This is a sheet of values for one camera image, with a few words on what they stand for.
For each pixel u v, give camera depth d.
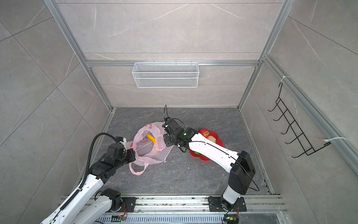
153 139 0.97
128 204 0.73
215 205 0.73
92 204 0.57
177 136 0.58
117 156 0.60
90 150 0.55
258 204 0.75
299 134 0.64
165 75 1.01
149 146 0.97
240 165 0.42
